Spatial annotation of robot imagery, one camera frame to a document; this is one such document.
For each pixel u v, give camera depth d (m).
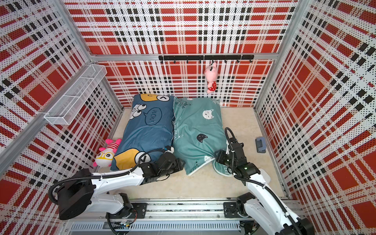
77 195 0.41
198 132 0.95
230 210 0.71
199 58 0.88
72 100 0.74
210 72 0.90
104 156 0.86
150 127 0.91
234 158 0.60
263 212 0.55
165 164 0.62
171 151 0.78
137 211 0.73
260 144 0.97
